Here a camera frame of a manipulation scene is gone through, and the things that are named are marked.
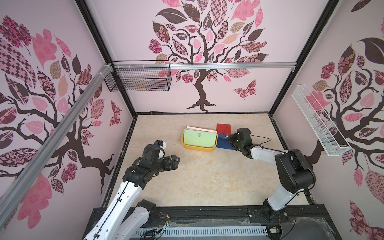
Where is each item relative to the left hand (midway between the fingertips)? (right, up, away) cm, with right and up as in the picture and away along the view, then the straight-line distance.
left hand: (171, 164), depth 75 cm
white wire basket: (+81, +11, -3) cm, 81 cm away
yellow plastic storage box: (+14, +5, +20) cm, 25 cm away
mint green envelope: (+15, +12, +22) cm, 29 cm away
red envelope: (+34, +17, +35) cm, 52 cm away
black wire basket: (-24, +52, +20) cm, 61 cm away
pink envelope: (+17, +18, +28) cm, 37 cm away
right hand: (+33, +12, +21) cm, 41 cm away
